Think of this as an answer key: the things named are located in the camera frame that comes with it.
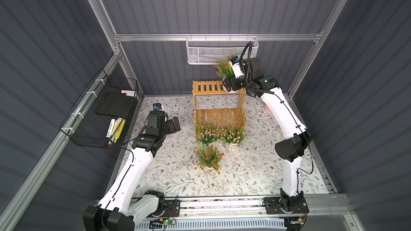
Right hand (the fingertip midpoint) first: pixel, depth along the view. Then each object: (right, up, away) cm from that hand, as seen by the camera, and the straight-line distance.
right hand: (233, 77), depth 80 cm
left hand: (-33, -22, -3) cm, 40 cm away
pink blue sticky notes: (-56, -7, +5) cm, 57 cm away
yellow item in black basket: (-53, -23, -9) cm, 58 cm away
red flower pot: (-13, -40, -6) cm, 42 cm away
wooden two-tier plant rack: (-9, -12, +36) cm, 39 cm away
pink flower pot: (-13, -30, +2) cm, 33 cm away
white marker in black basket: (-56, -23, -9) cm, 61 cm away
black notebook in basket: (-60, -13, -2) cm, 62 cm away
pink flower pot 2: (0, -31, +1) cm, 31 cm away
